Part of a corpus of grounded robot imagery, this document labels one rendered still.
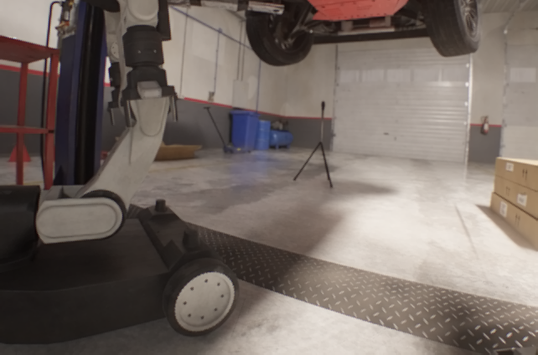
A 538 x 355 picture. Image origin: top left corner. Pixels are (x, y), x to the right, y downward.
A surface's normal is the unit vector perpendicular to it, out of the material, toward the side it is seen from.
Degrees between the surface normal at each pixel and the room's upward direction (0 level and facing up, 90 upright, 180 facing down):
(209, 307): 90
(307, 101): 90
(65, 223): 90
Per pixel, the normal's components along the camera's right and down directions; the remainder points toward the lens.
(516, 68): -0.48, -0.01
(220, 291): 0.57, 0.05
